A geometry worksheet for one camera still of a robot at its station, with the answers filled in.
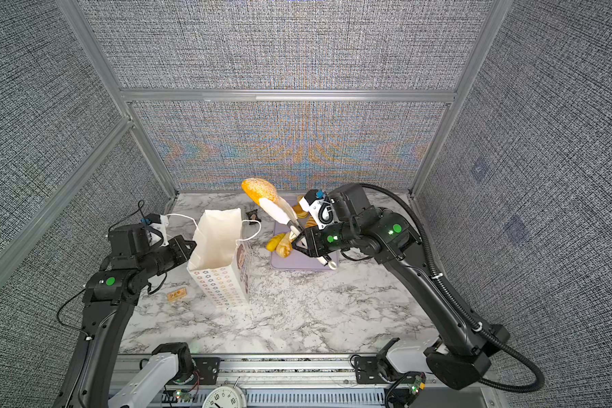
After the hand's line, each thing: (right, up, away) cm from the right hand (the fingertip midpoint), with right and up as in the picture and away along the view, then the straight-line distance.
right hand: (299, 239), depth 63 cm
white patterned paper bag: (-30, -10, +31) cm, 45 cm away
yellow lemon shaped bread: (-11, -4, +32) cm, 34 cm away
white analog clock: (-19, -41, +4) cm, 46 cm away
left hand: (-29, -1, +9) cm, 31 cm away
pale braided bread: (-6, -6, +32) cm, 33 cm away
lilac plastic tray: (-2, -10, +35) cm, 36 cm away
